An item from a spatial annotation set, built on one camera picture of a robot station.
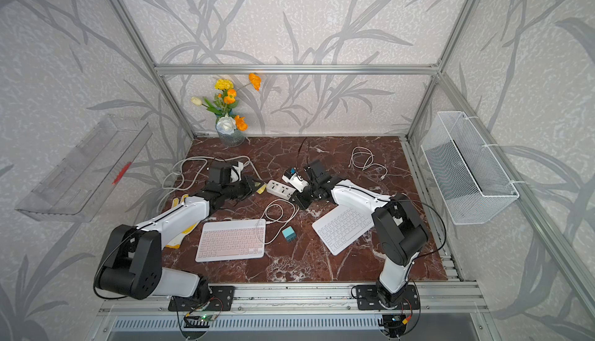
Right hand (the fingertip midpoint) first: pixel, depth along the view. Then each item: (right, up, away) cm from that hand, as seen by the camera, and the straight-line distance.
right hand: (292, 197), depth 88 cm
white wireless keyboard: (+19, -12, +1) cm, 22 cm away
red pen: (-48, +11, -20) cm, 54 cm away
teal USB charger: (-1, -14, -2) cm, 14 cm away
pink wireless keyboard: (-25, -16, -1) cm, 29 cm away
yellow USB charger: (-11, +3, -2) cm, 12 cm away
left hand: (-11, +5, 0) cm, 12 cm away
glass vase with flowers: (-25, +27, +3) cm, 37 cm away
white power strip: (-6, +2, +9) cm, 11 cm away
